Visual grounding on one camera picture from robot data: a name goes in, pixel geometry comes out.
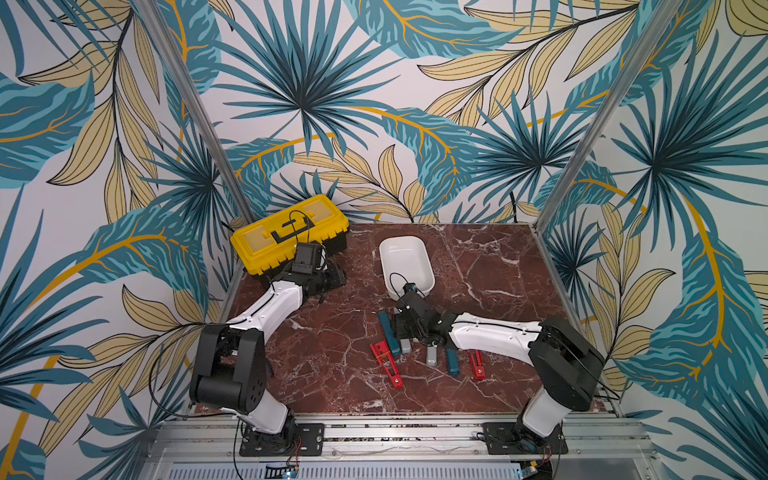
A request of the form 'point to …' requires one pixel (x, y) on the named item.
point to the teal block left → (388, 328)
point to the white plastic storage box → (405, 260)
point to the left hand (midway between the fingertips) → (340, 278)
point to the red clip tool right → (477, 363)
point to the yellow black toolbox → (263, 248)
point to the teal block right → (453, 362)
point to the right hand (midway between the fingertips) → (397, 322)
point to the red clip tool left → (382, 351)
